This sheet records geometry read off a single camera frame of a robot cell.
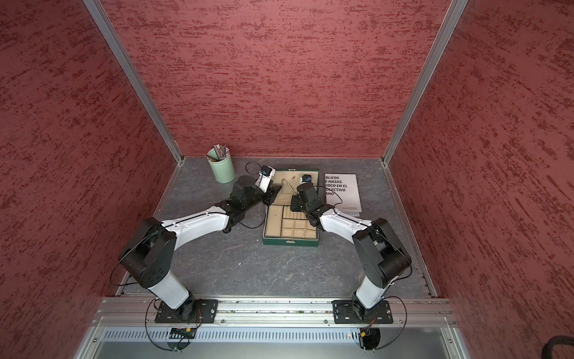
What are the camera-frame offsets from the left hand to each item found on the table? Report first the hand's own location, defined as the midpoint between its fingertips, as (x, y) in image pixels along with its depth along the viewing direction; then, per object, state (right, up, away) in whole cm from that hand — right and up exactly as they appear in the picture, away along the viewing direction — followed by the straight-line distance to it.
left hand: (275, 186), depth 88 cm
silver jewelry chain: (+5, 0, +4) cm, 7 cm away
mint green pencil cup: (-27, +8, +16) cm, 32 cm away
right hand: (+8, -6, +6) cm, 12 cm away
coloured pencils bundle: (-27, +16, +16) cm, 35 cm away
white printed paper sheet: (+30, -4, +15) cm, 34 cm away
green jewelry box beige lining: (+3, -17, +2) cm, 17 cm away
